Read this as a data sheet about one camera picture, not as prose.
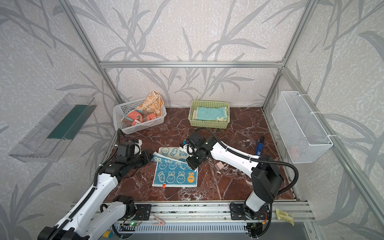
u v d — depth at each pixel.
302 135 0.62
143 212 0.73
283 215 0.71
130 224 0.71
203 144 0.60
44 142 0.64
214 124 1.05
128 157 0.62
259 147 0.94
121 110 1.12
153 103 1.16
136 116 1.07
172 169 0.89
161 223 0.71
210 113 1.12
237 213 0.73
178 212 0.75
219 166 0.87
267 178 0.43
